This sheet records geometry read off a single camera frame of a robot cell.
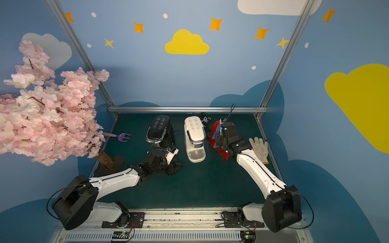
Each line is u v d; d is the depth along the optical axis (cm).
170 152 75
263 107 116
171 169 75
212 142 90
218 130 87
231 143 62
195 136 82
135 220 74
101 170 90
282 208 40
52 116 47
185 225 74
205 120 115
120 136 107
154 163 67
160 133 81
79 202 42
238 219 66
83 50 84
